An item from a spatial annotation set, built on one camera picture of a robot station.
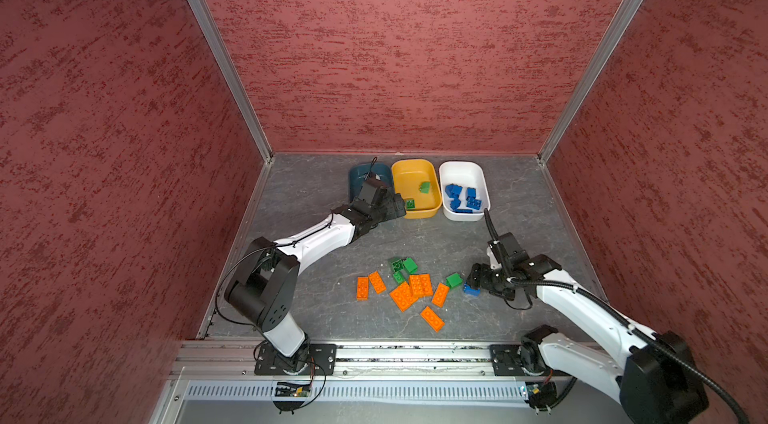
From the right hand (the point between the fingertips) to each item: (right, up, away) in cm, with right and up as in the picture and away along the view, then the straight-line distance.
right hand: (476, 291), depth 82 cm
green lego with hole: (-18, +23, +21) cm, 36 cm away
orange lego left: (-28, +1, +5) cm, 29 cm away
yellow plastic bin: (-14, +31, +28) cm, 44 cm away
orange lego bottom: (-12, -8, -1) cm, 15 cm away
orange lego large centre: (-21, -2, +2) cm, 21 cm away
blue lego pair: (-2, +28, +21) cm, 35 cm away
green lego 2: (-18, +5, +6) cm, 20 cm away
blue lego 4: (0, -1, +2) cm, 3 cm away
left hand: (-24, +22, +8) cm, 34 cm away
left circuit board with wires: (-51, -21, -10) cm, 56 cm away
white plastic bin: (+2, +28, +23) cm, 37 cm away
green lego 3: (-6, +2, +3) cm, 7 cm away
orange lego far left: (-33, 0, +3) cm, 33 cm away
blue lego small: (+5, +27, +24) cm, 36 cm away
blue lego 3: (0, +21, +18) cm, 28 cm away
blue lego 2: (-1, +24, +21) cm, 32 cm away
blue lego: (+5, +24, +21) cm, 32 cm away
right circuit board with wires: (+13, -22, -11) cm, 28 cm away
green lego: (-11, +29, +28) cm, 42 cm away
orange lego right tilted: (-10, -2, +3) cm, 10 cm away
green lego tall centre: (-22, +3, +5) cm, 23 cm away
